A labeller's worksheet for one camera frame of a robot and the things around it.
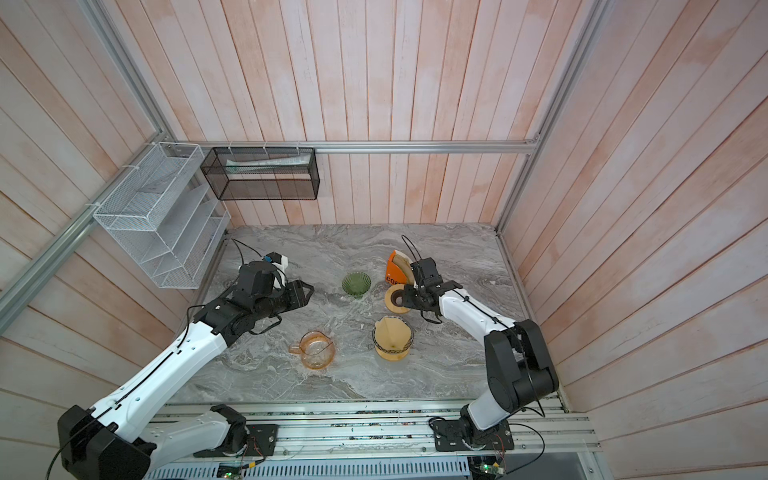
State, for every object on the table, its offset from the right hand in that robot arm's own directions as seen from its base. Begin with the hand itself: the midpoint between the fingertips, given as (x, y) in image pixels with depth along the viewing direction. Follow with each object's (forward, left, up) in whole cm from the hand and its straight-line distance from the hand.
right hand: (408, 296), depth 93 cm
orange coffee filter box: (+10, +4, -2) cm, 12 cm away
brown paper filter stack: (+12, +1, +1) cm, 12 cm away
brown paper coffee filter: (-15, +5, +5) cm, 16 cm away
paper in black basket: (+28, +54, +29) cm, 67 cm away
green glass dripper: (+6, +17, -2) cm, 18 cm away
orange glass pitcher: (-16, +27, -5) cm, 32 cm away
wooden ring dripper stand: (-21, +5, +8) cm, 23 cm away
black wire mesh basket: (+40, +52, +18) cm, 68 cm away
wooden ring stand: (-2, +6, +1) cm, 7 cm away
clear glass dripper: (-16, +5, +3) cm, 17 cm away
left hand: (-9, +27, +14) cm, 32 cm away
